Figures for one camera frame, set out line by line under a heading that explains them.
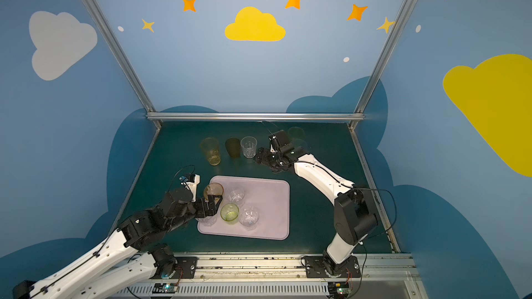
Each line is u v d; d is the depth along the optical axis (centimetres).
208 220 86
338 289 71
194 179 67
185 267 75
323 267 74
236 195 91
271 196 93
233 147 104
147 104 113
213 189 89
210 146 97
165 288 70
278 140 68
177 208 53
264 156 76
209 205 65
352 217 45
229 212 86
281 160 65
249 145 108
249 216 86
